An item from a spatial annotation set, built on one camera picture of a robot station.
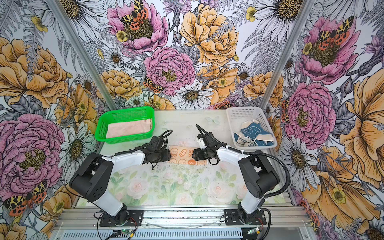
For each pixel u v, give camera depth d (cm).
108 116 109
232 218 74
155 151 74
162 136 87
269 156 46
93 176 46
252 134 102
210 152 70
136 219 74
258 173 47
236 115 123
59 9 72
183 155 97
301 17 75
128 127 108
